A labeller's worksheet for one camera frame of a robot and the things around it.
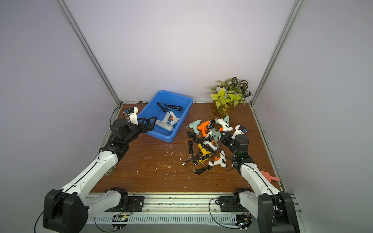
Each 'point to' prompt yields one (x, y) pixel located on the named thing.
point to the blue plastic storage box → (151, 109)
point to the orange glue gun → (202, 127)
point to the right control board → (243, 221)
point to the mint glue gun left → (194, 125)
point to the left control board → (119, 222)
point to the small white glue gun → (220, 161)
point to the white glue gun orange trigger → (175, 119)
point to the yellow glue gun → (205, 156)
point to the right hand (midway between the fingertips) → (223, 129)
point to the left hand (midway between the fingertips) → (152, 117)
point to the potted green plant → (231, 91)
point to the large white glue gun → (170, 119)
